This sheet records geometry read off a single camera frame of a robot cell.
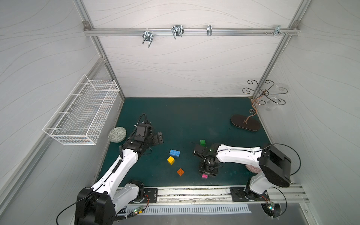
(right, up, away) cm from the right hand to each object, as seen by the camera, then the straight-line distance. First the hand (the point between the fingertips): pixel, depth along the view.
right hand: (201, 174), depth 80 cm
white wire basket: (-62, +33, -12) cm, 71 cm away
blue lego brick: (-16, +10, +8) cm, 21 cm away
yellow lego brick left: (-18, +7, +4) cm, 20 cm away
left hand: (-27, +21, +3) cm, 34 cm away
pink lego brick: (+2, 0, -2) cm, 3 cm away
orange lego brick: (-12, +1, 0) cm, 12 cm away
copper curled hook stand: (+36, +48, +1) cm, 60 cm away
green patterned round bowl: (-57, +21, +16) cm, 63 cm away
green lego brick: (+2, +16, +10) cm, 19 cm away
